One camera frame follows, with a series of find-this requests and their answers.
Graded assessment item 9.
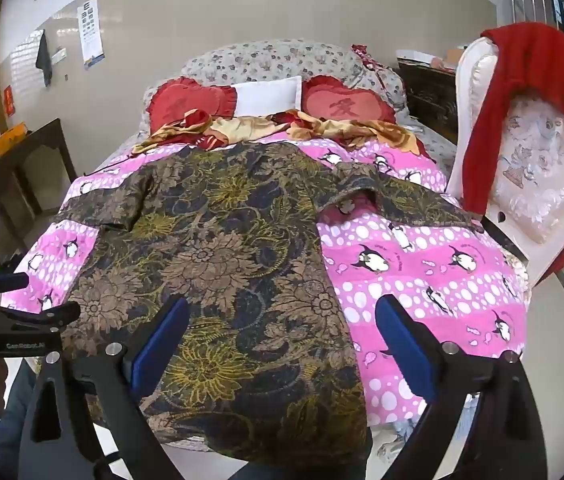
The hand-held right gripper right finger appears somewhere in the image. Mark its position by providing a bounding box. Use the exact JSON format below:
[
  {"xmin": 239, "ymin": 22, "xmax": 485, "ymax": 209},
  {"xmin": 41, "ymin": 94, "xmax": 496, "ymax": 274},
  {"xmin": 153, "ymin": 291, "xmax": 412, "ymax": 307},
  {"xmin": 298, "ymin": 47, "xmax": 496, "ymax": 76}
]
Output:
[{"xmin": 374, "ymin": 294, "xmax": 548, "ymax": 480}]

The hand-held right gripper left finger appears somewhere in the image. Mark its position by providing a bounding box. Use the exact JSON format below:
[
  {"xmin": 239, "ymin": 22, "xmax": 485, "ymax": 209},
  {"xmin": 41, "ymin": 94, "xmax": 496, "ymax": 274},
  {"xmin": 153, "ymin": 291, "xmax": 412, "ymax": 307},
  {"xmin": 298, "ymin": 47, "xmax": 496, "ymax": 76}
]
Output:
[{"xmin": 19, "ymin": 296, "xmax": 193, "ymax": 480}]

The grey floral bed headboard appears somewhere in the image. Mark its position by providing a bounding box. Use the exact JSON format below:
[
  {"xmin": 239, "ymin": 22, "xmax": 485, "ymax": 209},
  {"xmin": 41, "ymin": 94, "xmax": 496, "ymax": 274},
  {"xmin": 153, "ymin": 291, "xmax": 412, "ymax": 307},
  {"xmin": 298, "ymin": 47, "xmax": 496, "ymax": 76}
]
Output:
[{"xmin": 142, "ymin": 39, "xmax": 408, "ymax": 126}]

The white upholstered chair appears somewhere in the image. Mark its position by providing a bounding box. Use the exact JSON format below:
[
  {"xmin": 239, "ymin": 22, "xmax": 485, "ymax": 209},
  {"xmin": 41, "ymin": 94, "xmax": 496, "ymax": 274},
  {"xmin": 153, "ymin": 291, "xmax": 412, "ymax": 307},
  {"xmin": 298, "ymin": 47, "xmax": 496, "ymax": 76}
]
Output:
[{"xmin": 444, "ymin": 37, "xmax": 564, "ymax": 286}]

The red heart pillow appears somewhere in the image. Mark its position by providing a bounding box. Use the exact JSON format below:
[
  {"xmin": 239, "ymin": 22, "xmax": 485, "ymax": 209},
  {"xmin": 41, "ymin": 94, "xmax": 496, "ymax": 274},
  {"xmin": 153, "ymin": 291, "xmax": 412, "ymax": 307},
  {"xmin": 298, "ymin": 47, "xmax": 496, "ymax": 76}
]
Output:
[
  {"xmin": 301, "ymin": 75, "xmax": 397, "ymax": 123},
  {"xmin": 148, "ymin": 77, "xmax": 239, "ymax": 133}
]

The red cloth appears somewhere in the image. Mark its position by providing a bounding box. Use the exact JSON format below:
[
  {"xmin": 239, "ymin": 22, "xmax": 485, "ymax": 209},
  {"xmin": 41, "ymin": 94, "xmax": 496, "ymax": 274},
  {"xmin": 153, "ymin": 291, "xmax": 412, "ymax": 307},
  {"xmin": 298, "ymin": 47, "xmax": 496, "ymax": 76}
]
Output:
[{"xmin": 457, "ymin": 22, "xmax": 564, "ymax": 213}]

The dark wooden side table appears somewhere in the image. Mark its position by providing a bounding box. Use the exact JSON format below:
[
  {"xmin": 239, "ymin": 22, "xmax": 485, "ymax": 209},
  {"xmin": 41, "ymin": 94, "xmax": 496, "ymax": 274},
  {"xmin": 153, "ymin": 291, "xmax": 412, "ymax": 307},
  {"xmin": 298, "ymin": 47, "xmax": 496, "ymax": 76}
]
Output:
[{"xmin": 0, "ymin": 119, "xmax": 78, "ymax": 251}]

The dark wooden cabinet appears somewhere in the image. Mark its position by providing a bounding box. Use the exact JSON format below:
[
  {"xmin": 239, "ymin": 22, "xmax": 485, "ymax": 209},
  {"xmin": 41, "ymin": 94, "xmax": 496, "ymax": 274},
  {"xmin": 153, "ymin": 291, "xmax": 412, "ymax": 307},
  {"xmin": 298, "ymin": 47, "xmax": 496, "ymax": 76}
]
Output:
[{"xmin": 397, "ymin": 57, "xmax": 460, "ymax": 146}]

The white pillow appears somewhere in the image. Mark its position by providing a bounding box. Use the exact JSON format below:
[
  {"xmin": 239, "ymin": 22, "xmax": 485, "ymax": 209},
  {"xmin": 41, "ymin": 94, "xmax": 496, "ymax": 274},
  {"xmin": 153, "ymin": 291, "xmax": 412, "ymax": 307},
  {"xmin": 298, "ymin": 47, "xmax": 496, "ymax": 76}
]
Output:
[{"xmin": 234, "ymin": 76, "xmax": 303, "ymax": 117}]

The pink penguin print blanket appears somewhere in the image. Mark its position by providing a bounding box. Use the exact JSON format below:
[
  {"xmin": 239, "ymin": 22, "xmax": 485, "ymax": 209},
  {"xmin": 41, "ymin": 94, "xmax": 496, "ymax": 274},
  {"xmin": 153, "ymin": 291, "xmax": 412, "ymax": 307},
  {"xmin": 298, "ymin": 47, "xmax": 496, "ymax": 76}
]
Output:
[{"xmin": 0, "ymin": 135, "xmax": 530, "ymax": 441}]

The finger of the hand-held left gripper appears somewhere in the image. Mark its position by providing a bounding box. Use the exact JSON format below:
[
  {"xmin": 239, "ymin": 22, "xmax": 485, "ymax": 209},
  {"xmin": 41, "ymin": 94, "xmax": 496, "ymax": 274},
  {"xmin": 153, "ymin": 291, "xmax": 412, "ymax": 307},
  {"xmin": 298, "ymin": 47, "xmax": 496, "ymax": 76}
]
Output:
[
  {"xmin": 0, "ymin": 301, "xmax": 81, "ymax": 332},
  {"xmin": 0, "ymin": 272, "xmax": 30, "ymax": 295}
]

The brown navy floral shirt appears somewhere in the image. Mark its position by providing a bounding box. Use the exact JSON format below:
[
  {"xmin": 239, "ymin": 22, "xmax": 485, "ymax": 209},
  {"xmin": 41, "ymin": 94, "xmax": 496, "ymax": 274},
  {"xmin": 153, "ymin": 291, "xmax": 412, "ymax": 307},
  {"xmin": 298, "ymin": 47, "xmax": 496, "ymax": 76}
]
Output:
[{"xmin": 54, "ymin": 140, "xmax": 485, "ymax": 466}]

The gold red satin quilt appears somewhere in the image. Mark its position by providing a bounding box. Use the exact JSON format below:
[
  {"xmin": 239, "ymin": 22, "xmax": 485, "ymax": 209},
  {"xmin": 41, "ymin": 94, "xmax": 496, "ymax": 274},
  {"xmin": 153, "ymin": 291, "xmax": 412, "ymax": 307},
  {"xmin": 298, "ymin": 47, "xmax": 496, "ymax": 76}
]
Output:
[{"xmin": 132, "ymin": 109, "xmax": 430, "ymax": 158}]

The orange box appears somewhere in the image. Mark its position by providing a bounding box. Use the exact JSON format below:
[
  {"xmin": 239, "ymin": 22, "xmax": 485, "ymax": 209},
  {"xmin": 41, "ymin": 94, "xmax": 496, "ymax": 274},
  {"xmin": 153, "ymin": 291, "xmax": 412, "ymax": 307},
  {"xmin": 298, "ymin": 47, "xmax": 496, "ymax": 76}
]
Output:
[{"xmin": 0, "ymin": 121, "xmax": 28, "ymax": 156}]

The dark hanging cloth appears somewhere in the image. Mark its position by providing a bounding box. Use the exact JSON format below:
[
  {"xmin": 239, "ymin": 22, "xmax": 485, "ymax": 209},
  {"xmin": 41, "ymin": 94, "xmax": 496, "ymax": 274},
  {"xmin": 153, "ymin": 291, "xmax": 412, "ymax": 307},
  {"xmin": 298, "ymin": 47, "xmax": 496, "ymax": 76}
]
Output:
[{"xmin": 35, "ymin": 30, "xmax": 54, "ymax": 87}]

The wall chart poster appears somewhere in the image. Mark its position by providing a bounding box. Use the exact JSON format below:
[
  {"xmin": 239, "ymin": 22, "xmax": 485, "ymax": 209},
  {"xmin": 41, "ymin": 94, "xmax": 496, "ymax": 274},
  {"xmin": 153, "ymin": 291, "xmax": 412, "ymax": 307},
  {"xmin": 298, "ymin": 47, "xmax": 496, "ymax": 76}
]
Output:
[{"xmin": 77, "ymin": 0, "xmax": 105, "ymax": 71}]

